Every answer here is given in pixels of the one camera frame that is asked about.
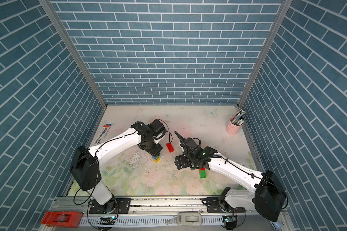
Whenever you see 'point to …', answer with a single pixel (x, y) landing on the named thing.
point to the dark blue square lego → (154, 158)
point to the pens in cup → (239, 118)
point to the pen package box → (102, 134)
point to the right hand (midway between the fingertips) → (182, 161)
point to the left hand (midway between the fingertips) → (158, 152)
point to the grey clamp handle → (186, 219)
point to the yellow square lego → (156, 160)
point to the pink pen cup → (232, 129)
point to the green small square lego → (203, 174)
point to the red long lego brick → (170, 147)
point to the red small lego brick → (202, 169)
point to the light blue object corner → (276, 225)
